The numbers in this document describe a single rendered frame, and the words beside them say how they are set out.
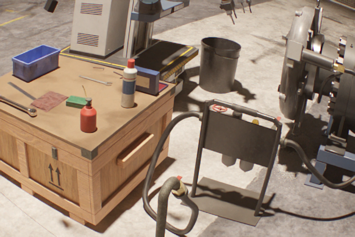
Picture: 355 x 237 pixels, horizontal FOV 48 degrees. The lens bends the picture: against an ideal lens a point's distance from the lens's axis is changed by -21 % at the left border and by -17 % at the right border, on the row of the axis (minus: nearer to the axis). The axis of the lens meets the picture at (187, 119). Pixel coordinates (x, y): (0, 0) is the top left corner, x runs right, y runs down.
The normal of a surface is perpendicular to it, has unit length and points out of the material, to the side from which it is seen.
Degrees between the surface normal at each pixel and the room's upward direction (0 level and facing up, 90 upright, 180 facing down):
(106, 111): 0
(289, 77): 89
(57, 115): 0
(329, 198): 0
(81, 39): 90
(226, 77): 93
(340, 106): 112
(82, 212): 90
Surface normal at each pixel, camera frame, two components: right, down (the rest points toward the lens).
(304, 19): -0.12, -0.57
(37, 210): 0.11, -0.88
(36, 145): -0.40, 0.38
